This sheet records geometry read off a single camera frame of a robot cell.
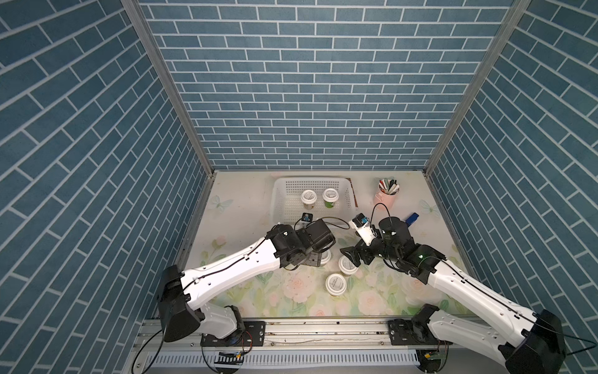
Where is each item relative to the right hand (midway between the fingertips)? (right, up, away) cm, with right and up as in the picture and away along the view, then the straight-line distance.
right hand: (352, 241), depth 77 cm
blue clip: (+31, +4, +24) cm, 39 cm away
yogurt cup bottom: (-5, -15, +1) cm, 16 cm away
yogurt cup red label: (-15, +14, +24) cm, 32 cm away
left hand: (-13, -4, -3) cm, 14 cm away
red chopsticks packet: (+7, +17, +33) cm, 38 cm away
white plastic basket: (-25, +9, +29) cm, 39 cm away
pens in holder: (+22, +19, +25) cm, 38 cm away
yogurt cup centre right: (-1, -9, +4) cm, 10 cm away
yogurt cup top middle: (-8, -7, +6) cm, 13 cm away
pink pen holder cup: (+19, +13, +23) cm, 33 cm away
